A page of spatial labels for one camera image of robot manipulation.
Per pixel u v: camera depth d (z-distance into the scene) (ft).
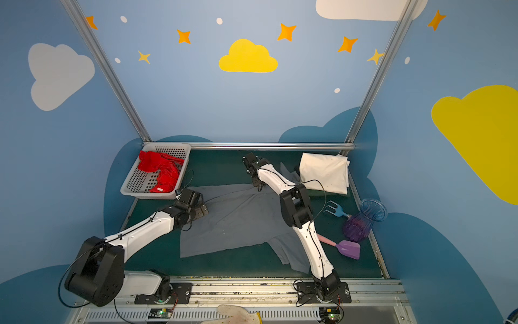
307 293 2.44
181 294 2.46
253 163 2.63
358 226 2.92
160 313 2.34
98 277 1.36
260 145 3.80
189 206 2.30
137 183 3.32
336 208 3.14
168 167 3.33
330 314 2.35
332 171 3.42
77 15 2.29
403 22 2.37
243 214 3.17
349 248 2.81
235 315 2.30
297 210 2.09
